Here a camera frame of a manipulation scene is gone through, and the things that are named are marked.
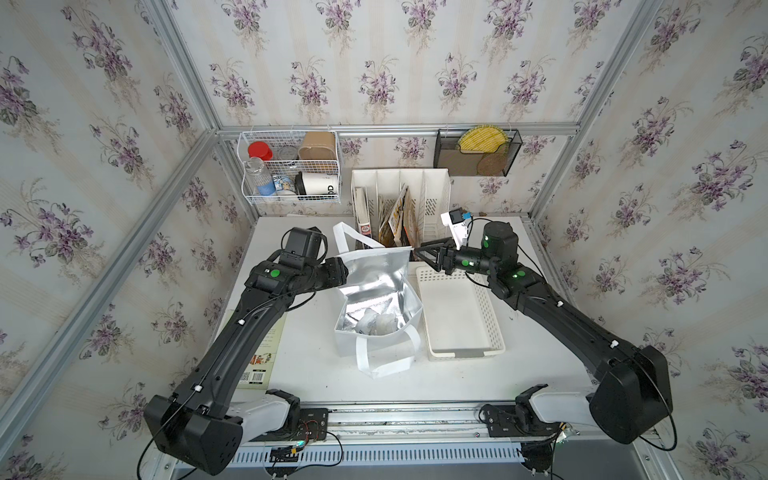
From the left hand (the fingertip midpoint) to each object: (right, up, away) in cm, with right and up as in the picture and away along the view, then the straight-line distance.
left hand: (346, 275), depth 74 cm
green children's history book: (-25, -28, +7) cm, 38 cm away
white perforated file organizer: (+26, +27, +28) cm, 47 cm away
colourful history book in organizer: (+19, +17, +36) cm, 45 cm away
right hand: (+19, +7, -2) cm, 21 cm away
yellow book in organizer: (+13, +16, +16) cm, 27 cm away
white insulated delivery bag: (+8, -4, +21) cm, 22 cm away
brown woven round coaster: (+45, +34, +21) cm, 61 cm away
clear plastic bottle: (-27, +28, +12) cm, 41 cm away
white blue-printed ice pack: (+6, -15, +11) cm, 20 cm away
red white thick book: (+3, +19, +21) cm, 28 cm away
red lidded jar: (-29, +38, +18) cm, 51 cm away
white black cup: (-12, +27, +19) cm, 35 cm away
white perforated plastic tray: (+33, -15, +18) cm, 41 cm away
